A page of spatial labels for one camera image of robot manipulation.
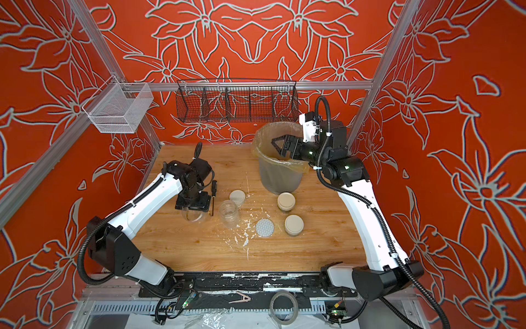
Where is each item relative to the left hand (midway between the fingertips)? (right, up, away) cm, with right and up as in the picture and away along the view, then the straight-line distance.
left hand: (199, 207), depth 79 cm
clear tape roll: (+36, -31, -12) cm, 49 cm away
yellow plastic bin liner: (+25, +24, +4) cm, 35 cm away
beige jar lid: (+13, +1, +19) cm, 23 cm away
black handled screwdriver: (+1, +3, +20) cm, 20 cm away
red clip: (+18, -30, -9) cm, 36 cm away
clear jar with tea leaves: (+10, -5, +9) cm, 15 cm away
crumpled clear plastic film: (+9, -35, -12) cm, 38 cm away
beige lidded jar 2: (+38, -8, +2) cm, 39 cm away
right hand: (+31, +25, -15) cm, 43 cm away
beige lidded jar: (+35, +1, +9) cm, 36 cm away
